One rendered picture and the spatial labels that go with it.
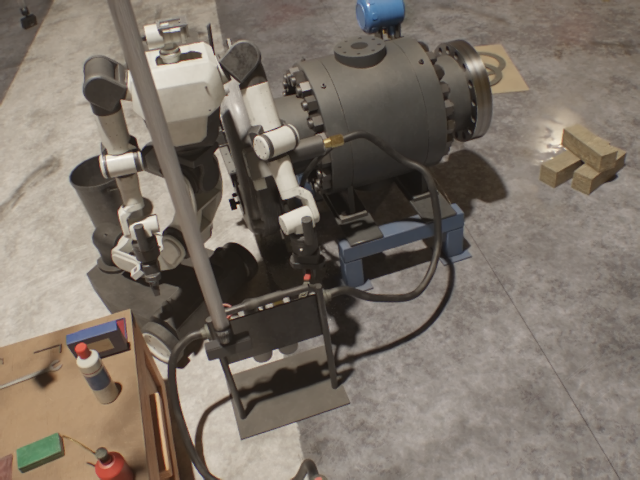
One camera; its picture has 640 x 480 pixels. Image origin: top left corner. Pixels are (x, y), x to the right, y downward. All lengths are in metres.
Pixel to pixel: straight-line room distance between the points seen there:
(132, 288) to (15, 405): 0.86
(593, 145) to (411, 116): 1.16
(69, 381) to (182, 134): 0.85
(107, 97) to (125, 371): 0.84
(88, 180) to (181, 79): 1.66
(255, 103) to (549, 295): 1.50
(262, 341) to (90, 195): 1.41
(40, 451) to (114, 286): 1.06
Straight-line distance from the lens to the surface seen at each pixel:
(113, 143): 1.98
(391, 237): 2.59
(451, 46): 2.77
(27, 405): 2.09
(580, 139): 3.34
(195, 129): 1.91
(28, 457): 1.93
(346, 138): 2.22
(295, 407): 2.34
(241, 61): 1.87
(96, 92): 1.88
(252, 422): 2.34
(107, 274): 2.87
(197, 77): 1.82
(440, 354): 2.46
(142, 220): 2.15
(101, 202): 3.18
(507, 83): 4.27
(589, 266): 2.88
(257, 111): 1.89
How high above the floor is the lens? 1.92
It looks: 39 degrees down
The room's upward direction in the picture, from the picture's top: 9 degrees counter-clockwise
